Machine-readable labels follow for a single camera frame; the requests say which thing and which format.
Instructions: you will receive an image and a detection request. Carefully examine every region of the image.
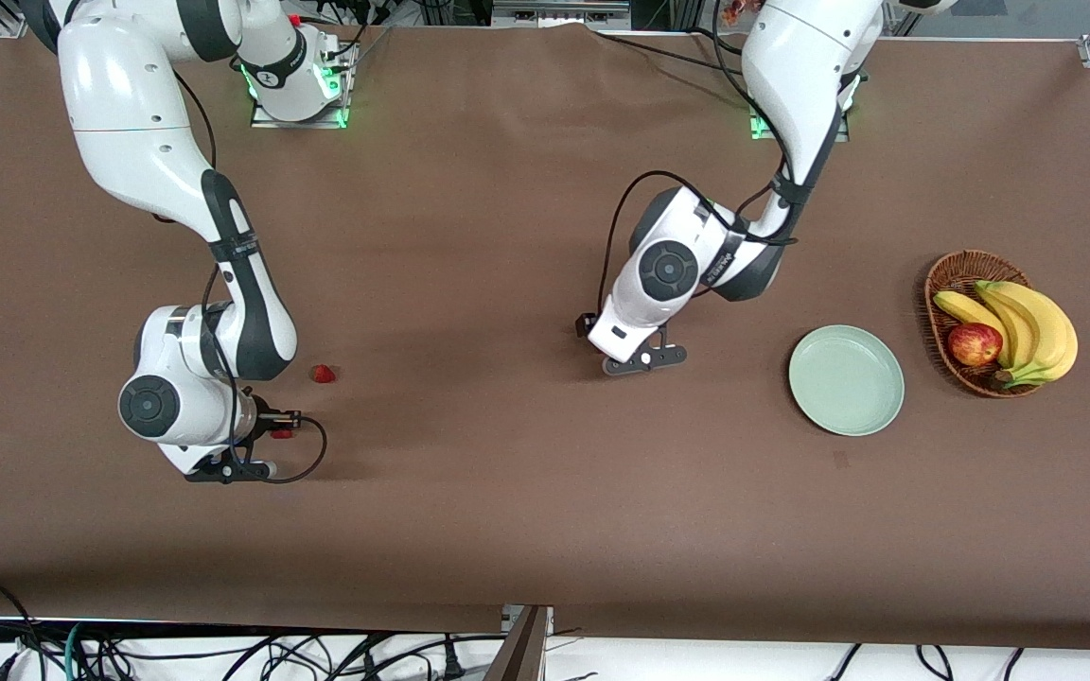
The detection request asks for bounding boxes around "short black cable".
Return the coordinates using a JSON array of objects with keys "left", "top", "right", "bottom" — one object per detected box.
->
[{"left": 316, "top": 24, "right": 371, "bottom": 72}]

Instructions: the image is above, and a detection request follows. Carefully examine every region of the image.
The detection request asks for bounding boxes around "brown table cover sheet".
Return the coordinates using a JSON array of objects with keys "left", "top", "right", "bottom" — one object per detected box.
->
[{"left": 0, "top": 17, "right": 1090, "bottom": 654}]

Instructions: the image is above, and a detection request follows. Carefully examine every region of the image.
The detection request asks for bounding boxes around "brown wicker basket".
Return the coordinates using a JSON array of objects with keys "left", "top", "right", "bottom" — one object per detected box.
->
[{"left": 924, "top": 250, "right": 1049, "bottom": 399}]

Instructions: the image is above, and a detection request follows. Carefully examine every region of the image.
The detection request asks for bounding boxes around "short yellow banana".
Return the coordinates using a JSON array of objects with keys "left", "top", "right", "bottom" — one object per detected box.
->
[{"left": 933, "top": 289, "right": 1012, "bottom": 368}]

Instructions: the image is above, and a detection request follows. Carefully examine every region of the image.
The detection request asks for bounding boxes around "large yellow banana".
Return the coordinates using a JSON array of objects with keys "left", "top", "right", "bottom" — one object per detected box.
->
[{"left": 985, "top": 281, "right": 1079, "bottom": 390}]

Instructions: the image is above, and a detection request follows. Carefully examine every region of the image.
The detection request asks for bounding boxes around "long black cable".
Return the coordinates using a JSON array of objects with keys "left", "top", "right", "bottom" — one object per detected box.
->
[{"left": 588, "top": 28, "right": 749, "bottom": 77}]

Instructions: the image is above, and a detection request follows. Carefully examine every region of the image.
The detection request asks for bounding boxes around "medium yellow banana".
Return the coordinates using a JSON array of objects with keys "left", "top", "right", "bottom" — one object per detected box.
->
[{"left": 974, "top": 280, "right": 1038, "bottom": 370}]

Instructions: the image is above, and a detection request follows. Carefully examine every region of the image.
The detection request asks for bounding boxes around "grey metal rail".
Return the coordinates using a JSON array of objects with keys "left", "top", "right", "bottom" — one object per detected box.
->
[{"left": 491, "top": 0, "right": 633, "bottom": 27}]

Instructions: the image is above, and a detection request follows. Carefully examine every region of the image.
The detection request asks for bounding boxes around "red apple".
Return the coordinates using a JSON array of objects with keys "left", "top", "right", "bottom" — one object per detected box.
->
[{"left": 947, "top": 323, "right": 1004, "bottom": 368}]

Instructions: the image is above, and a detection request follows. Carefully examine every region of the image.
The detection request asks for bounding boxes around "pale green round plate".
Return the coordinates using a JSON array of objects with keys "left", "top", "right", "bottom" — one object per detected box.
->
[{"left": 788, "top": 324, "right": 905, "bottom": 437}]

